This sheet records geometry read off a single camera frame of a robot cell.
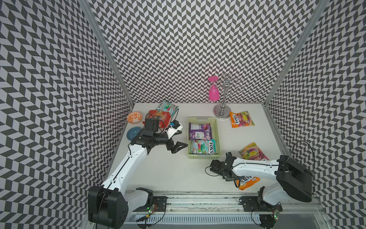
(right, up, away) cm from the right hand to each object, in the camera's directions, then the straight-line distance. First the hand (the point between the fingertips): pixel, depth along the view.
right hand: (236, 176), depth 82 cm
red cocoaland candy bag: (-46, +34, +20) cm, 61 cm away
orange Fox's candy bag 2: (+3, -3, -3) cm, 5 cm away
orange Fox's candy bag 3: (+12, +13, +8) cm, 19 cm away
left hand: (-31, +23, -6) cm, 39 cm away
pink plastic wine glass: (-10, +52, +23) cm, 58 cm away
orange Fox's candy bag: (+11, +32, +24) cm, 42 cm away
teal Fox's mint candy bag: (-13, +15, +10) cm, 22 cm away
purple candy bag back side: (-20, +25, +15) cm, 35 cm away
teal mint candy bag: (-45, +42, +31) cm, 69 cm away
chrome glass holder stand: (-1, +39, +30) cm, 49 cm away
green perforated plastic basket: (-9, +21, +18) cm, 29 cm away
